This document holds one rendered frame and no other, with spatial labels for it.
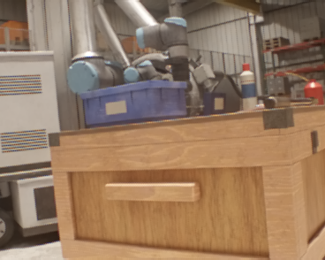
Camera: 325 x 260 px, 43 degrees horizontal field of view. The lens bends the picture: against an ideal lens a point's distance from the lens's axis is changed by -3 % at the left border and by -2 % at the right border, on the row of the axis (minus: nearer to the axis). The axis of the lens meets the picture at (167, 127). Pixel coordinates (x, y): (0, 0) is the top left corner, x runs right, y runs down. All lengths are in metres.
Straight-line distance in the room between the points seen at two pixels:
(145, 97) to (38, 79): 0.81
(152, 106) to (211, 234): 0.40
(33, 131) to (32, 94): 0.16
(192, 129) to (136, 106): 0.24
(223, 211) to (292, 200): 0.19
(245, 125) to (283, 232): 0.26
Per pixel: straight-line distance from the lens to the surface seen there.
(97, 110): 1.36
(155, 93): 1.23
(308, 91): 1.84
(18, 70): 1.93
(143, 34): 1.78
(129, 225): 1.27
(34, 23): 11.69
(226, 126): 1.03
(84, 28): 1.91
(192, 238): 1.15
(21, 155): 1.90
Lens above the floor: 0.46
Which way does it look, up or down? level
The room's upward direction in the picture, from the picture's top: 6 degrees counter-clockwise
